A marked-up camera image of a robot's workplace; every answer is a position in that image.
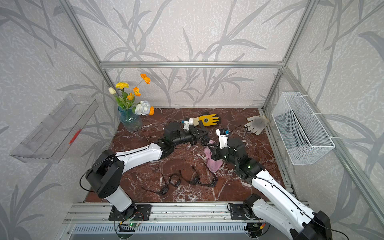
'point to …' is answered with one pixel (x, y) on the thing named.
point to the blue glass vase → (131, 121)
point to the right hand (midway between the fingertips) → (207, 144)
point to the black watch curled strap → (178, 183)
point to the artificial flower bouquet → (126, 101)
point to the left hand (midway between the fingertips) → (208, 133)
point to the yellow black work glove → (207, 120)
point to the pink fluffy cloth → (213, 165)
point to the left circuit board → (131, 227)
